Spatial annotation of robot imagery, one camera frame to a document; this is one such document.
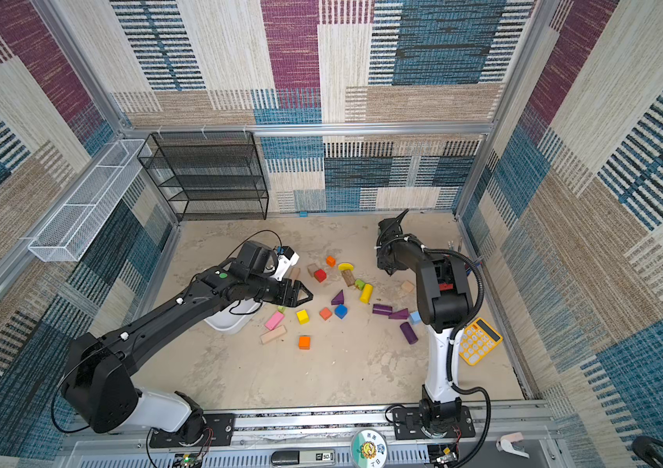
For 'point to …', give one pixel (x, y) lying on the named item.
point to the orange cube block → (304, 342)
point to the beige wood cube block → (408, 287)
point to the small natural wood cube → (312, 267)
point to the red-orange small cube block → (325, 313)
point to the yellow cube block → (302, 317)
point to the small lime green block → (361, 284)
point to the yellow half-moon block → (346, 266)
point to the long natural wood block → (273, 334)
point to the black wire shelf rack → (209, 175)
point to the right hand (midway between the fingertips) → (397, 265)
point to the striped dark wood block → (348, 277)
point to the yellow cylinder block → (367, 293)
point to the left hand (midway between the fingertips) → (305, 295)
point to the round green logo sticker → (369, 449)
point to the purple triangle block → (338, 298)
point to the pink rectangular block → (274, 320)
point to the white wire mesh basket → (70, 230)
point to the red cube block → (320, 275)
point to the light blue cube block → (415, 317)
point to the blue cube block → (340, 311)
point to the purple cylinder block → (408, 331)
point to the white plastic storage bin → (234, 317)
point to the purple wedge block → (402, 314)
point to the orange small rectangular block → (330, 260)
